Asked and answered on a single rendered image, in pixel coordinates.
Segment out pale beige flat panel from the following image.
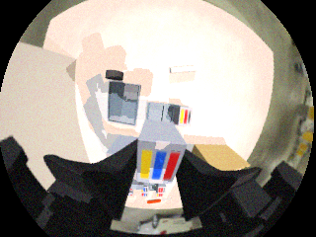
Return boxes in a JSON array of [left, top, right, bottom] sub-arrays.
[[0, 41, 91, 190]]

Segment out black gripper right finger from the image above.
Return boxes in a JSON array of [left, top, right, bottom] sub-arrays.
[[175, 149, 262, 222]]

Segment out dark grey short cylinder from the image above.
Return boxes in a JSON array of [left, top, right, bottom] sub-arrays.
[[106, 70, 123, 80]]

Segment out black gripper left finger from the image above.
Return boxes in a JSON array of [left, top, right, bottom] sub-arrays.
[[43, 138, 138, 221]]

